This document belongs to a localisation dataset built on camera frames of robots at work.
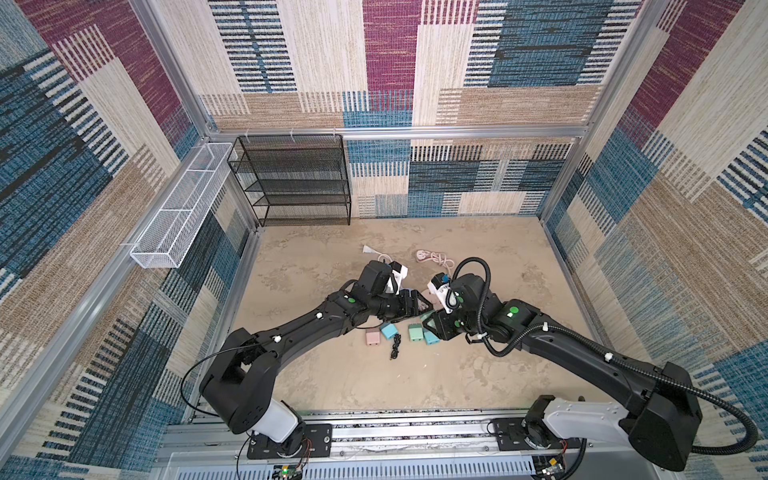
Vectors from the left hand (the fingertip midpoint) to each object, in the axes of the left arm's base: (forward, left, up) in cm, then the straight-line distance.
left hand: (428, 307), depth 78 cm
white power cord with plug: (+31, +17, -14) cm, 38 cm away
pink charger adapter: (-2, +15, -14) cm, 20 cm away
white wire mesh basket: (+8, +62, +16) cm, 65 cm away
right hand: (-4, -1, -3) cm, 5 cm away
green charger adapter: (0, +2, -14) cm, 14 cm away
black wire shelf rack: (+51, +43, +2) cm, 67 cm away
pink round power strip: (-2, -1, +7) cm, 7 cm away
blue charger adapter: (+1, +10, -15) cm, 18 cm away
